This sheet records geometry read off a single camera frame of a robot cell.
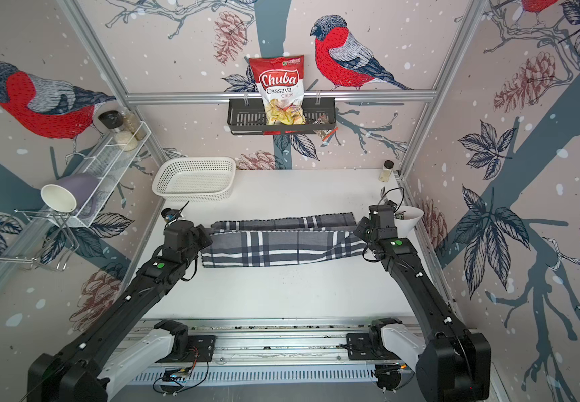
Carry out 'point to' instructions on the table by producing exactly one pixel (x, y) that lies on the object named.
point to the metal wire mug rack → (41, 237)
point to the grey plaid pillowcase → (303, 239)
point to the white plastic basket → (199, 179)
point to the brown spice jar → (169, 214)
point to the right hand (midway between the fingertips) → (361, 221)
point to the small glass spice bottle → (385, 172)
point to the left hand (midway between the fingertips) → (209, 222)
